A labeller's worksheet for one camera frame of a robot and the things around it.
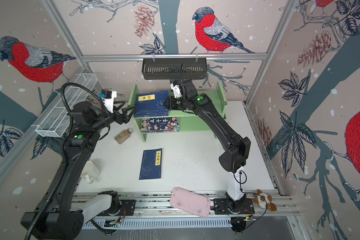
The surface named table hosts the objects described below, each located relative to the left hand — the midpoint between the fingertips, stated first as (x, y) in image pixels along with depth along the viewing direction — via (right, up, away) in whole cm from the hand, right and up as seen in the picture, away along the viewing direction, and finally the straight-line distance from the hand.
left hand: (128, 104), depth 66 cm
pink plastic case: (+26, -49, +9) cm, 57 cm away
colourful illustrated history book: (+11, -11, +24) cm, 28 cm away
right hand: (+15, 0, +12) cm, 19 cm away
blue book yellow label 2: (+6, -35, +22) cm, 42 cm away
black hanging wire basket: (+18, +29, +40) cm, 53 cm away
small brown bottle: (-15, -19, +31) cm, 39 cm away
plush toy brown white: (+66, -49, +8) cm, 83 cm away
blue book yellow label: (+8, +1, +14) cm, 16 cm away
